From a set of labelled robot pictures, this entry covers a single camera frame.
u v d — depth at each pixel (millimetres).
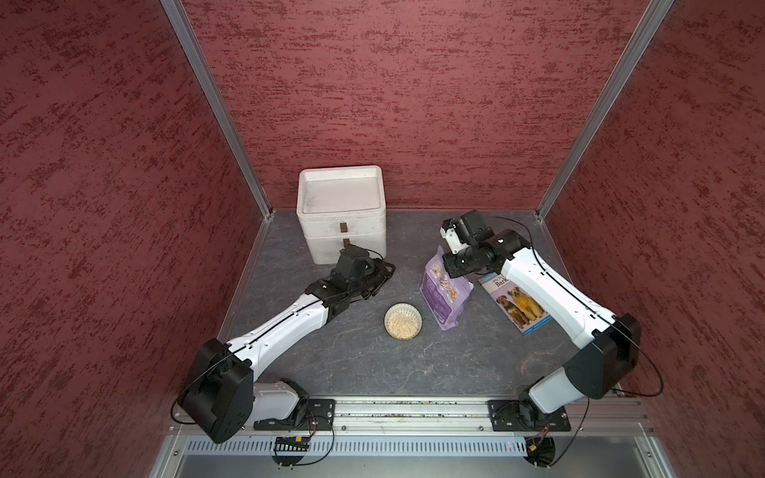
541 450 696
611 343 411
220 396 404
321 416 731
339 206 897
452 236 654
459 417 756
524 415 655
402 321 853
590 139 958
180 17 710
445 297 826
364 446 775
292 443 725
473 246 611
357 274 630
